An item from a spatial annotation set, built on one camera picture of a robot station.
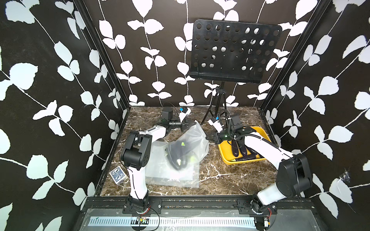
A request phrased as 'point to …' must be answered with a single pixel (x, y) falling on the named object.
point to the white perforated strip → (209, 222)
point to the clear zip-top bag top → (195, 135)
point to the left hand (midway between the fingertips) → (195, 120)
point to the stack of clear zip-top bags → (158, 172)
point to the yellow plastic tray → (226, 150)
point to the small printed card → (118, 175)
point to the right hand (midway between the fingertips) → (206, 135)
